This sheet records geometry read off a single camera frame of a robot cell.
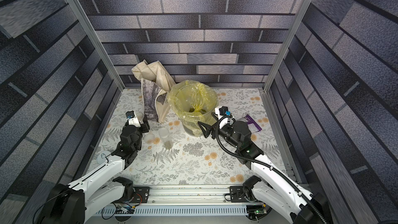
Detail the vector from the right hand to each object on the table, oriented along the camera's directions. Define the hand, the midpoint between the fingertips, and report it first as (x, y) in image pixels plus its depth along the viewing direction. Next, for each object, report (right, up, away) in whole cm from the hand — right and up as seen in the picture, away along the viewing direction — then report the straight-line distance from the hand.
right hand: (204, 116), depth 71 cm
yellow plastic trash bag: (-7, +7, +21) cm, 23 cm away
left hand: (-34, 0, +11) cm, 36 cm away
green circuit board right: (+24, -44, -1) cm, 50 cm away
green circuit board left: (-37, -44, 0) cm, 57 cm away
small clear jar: (-20, -10, +5) cm, 23 cm away
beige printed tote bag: (-27, +17, +14) cm, 35 cm away
